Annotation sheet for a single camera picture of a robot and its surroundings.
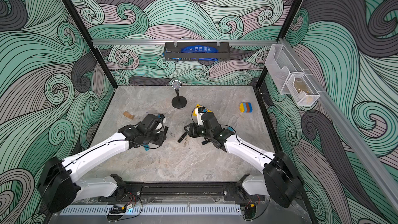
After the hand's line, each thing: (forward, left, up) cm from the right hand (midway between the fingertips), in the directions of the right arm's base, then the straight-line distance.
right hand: (189, 127), depth 81 cm
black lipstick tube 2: (-3, -8, -14) cm, 17 cm away
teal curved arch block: (-6, +26, -13) cm, 29 cm away
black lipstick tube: (+1, +5, -14) cm, 15 cm away
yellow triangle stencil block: (+4, -4, +12) cm, 14 cm away
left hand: (-3, +13, -2) cm, 13 cm away
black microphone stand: (+28, +9, -13) cm, 33 cm away
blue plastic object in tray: (+42, -6, +21) cm, 47 cm away
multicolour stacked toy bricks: (+22, -38, -12) cm, 45 cm away
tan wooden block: (+18, +43, -14) cm, 48 cm away
